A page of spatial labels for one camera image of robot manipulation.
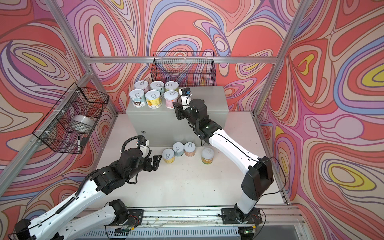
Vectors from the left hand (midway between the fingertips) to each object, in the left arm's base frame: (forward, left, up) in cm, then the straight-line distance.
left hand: (156, 154), depth 74 cm
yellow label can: (+7, -4, -15) cm, 17 cm away
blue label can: (+13, -9, -15) cm, 22 cm away
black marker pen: (0, +35, +5) cm, 36 cm away
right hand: (+20, -11, +16) cm, 28 cm away
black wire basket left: (+10, +40, +12) cm, 43 cm away
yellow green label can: (+7, -27, -14) cm, 31 cm away
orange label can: (+12, -16, -15) cm, 25 cm away
